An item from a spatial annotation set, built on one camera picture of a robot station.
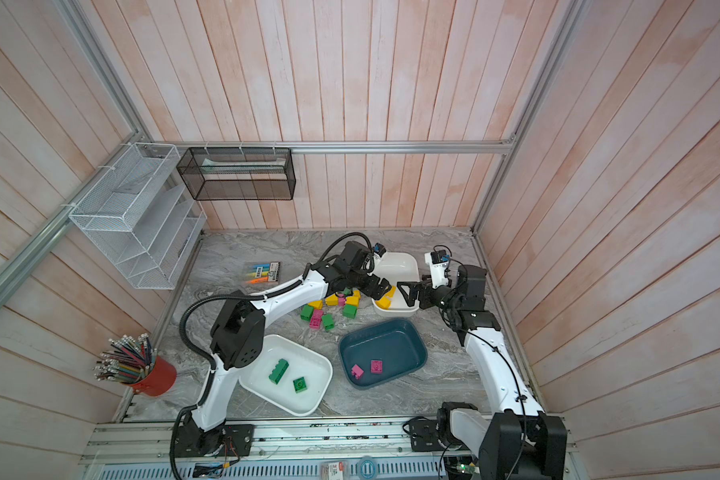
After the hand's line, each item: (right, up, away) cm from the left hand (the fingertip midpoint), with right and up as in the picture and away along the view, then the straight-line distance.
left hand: (380, 284), depth 91 cm
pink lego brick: (-2, -23, -8) cm, 24 cm away
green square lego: (-23, -27, -12) cm, 37 cm away
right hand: (+8, +2, -10) cm, 13 cm away
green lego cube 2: (-10, -10, +6) cm, 15 cm away
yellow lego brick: (+2, -6, +4) cm, 7 cm away
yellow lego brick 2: (-8, -6, +5) cm, 11 cm away
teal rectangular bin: (0, -20, -2) cm, 20 cm away
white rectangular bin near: (-27, -26, -8) cm, 38 cm away
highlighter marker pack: (-42, +3, +13) cm, 44 cm away
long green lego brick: (-30, -24, -8) cm, 39 cm away
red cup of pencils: (-66, -19, -15) cm, 70 cm away
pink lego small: (-13, -6, +6) cm, 15 cm away
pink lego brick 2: (-7, -24, -10) cm, 27 cm away
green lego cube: (-17, -12, +2) cm, 21 cm away
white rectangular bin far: (+7, +5, +13) cm, 15 cm away
